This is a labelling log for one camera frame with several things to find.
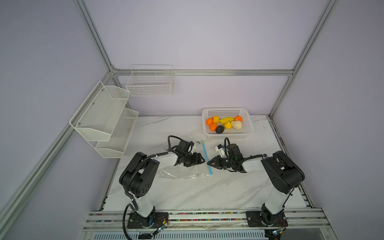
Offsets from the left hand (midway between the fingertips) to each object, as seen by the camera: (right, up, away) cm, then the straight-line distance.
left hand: (200, 163), depth 91 cm
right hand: (+5, 0, -1) cm, 5 cm away
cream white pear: (+27, +24, +17) cm, 41 cm away
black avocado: (+14, +21, +13) cm, 28 cm away
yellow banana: (+21, +28, +21) cm, 41 cm away
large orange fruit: (+7, +27, +17) cm, 33 cm away
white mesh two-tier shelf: (-59, +27, -3) cm, 65 cm away
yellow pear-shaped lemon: (+21, +24, +17) cm, 36 cm away
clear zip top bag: (-13, -5, 0) cm, 14 cm away
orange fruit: (+10, +23, +18) cm, 31 cm away
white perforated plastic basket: (+35, +20, +17) cm, 44 cm away
